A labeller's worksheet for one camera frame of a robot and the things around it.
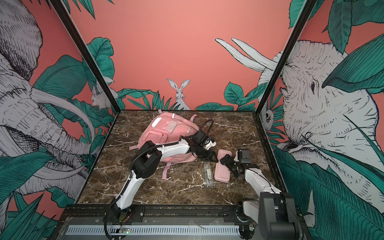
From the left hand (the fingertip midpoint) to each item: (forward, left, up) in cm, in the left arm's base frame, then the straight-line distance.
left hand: (217, 160), depth 87 cm
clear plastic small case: (-7, +6, -5) cm, 10 cm away
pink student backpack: (+25, +32, 0) cm, 41 cm away
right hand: (0, -4, -2) cm, 5 cm away
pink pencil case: (-6, -3, -4) cm, 8 cm away
